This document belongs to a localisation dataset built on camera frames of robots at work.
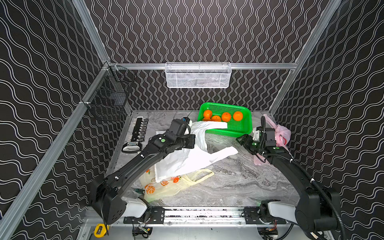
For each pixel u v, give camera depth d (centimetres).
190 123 71
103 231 69
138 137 103
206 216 76
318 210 40
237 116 110
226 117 111
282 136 86
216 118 110
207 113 113
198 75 103
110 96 92
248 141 76
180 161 79
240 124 113
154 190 80
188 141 68
